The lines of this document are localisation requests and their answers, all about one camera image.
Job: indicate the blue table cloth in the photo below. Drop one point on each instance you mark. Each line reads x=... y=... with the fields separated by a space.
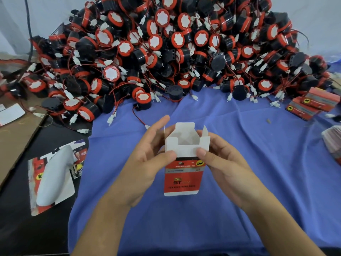
x=287 y=173

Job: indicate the person's left hand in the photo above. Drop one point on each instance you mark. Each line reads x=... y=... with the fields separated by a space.
x=141 y=170

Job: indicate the brown cardboard piece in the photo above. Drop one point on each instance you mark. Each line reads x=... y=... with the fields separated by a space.
x=16 y=141

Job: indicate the pile of black red buzzers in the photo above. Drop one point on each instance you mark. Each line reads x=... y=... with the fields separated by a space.
x=176 y=45

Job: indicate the person's right hand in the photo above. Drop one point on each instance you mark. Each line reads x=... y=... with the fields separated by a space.
x=232 y=173

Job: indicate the stack of box blanks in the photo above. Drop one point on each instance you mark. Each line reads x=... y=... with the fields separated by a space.
x=333 y=142

